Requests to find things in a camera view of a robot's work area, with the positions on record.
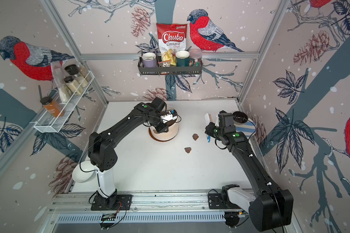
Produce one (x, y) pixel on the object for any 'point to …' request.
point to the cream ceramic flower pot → (173, 128)
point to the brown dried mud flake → (187, 149)
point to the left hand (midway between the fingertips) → (168, 125)
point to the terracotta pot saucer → (165, 141)
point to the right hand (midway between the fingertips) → (205, 125)
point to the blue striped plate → (249, 128)
